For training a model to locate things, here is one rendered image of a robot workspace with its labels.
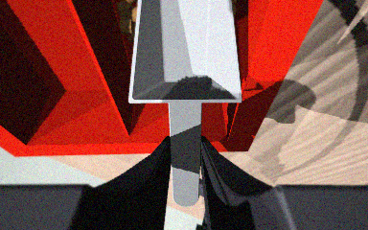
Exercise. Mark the red divided box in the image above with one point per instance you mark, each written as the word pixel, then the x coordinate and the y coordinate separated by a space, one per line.
pixel 64 87

